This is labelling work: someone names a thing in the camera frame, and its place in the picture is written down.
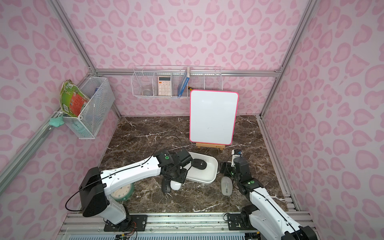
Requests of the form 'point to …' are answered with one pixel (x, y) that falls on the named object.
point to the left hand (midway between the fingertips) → (182, 175)
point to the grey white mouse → (226, 186)
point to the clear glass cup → (147, 92)
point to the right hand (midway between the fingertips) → (225, 162)
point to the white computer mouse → (175, 185)
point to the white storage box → (206, 176)
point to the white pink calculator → (164, 85)
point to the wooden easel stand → (199, 145)
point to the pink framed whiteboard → (212, 116)
